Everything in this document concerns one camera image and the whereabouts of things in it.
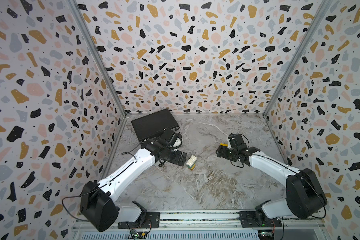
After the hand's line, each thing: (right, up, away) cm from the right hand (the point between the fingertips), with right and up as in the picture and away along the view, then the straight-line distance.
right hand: (219, 152), depth 90 cm
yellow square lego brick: (-16, -9, 0) cm, 18 cm away
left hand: (-23, -1, -11) cm, 25 cm away
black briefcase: (-47, +16, +17) cm, 52 cm away
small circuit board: (-42, -36, -19) cm, 58 cm away
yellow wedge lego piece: (+1, +6, -8) cm, 10 cm away
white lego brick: (-17, -4, -4) cm, 18 cm away
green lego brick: (-18, -8, -4) cm, 20 cm away
